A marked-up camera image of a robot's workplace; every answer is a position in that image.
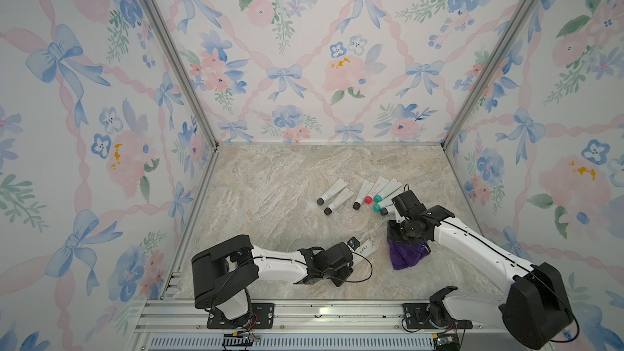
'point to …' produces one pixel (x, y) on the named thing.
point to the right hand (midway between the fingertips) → (392, 234)
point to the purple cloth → (406, 254)
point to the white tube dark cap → (345, 196)
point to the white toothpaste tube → (399, 185)
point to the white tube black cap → (357, 205)
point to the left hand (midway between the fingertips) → (349, 266)
